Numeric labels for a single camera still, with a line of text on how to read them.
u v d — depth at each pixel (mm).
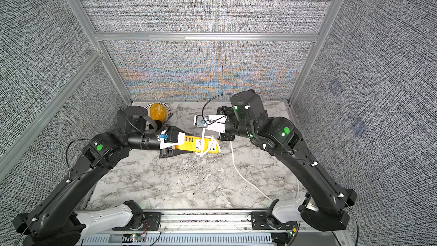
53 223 373
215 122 443
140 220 670
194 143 558
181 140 449
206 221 747
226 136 499
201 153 561
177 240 701
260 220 730
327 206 369
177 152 526
